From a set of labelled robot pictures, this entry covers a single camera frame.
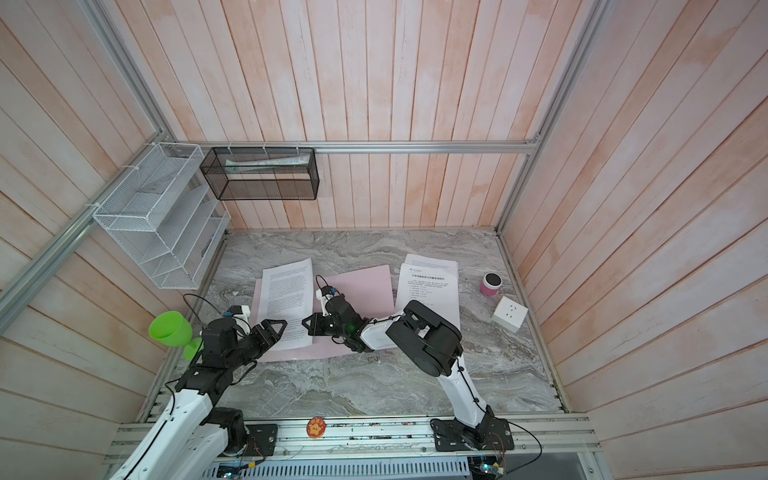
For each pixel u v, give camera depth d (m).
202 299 1.02
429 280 1.05
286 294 0.97
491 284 0.98
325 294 0.86
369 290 0.98
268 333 0.73
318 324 0.81
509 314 0.93
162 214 0.73
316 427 0.76
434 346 0.53
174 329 0.77
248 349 0.70
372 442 0.74
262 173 1.04
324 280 1.03
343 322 0.75
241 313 0.76
